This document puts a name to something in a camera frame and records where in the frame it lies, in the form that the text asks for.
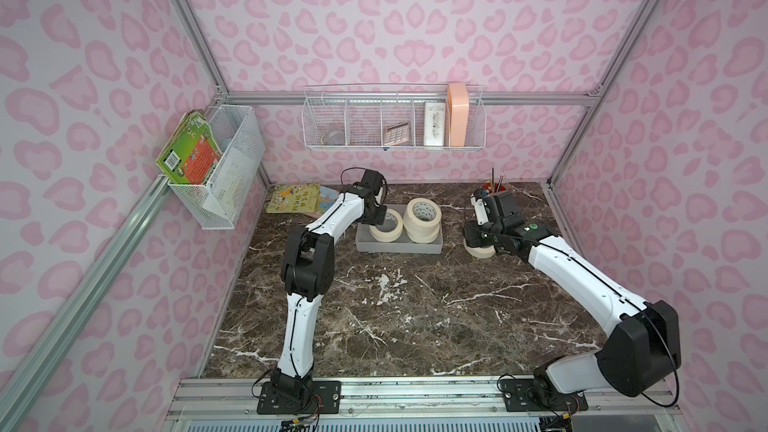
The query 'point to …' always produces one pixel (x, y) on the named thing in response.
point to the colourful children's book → (301, 198)
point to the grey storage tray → (366, 242)
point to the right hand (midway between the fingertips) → (469, 227)
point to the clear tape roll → (333, 137)
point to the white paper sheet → (231, 186)
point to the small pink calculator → (397, 134)
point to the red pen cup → (494, 187)
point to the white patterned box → (434, 123)
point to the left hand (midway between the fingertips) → (375, 212)
